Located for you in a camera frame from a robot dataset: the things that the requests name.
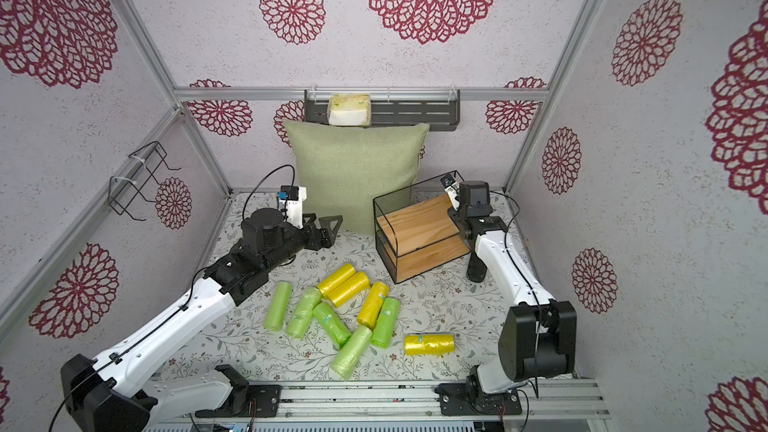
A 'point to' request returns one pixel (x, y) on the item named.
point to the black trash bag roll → (476, 269)
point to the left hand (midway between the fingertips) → (328, 219)
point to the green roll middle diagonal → (333, 324)
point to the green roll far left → (278, 307)
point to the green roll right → (386, 323)
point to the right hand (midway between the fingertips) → (472, 197)
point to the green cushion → (345, 168)
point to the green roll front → (347, 358)
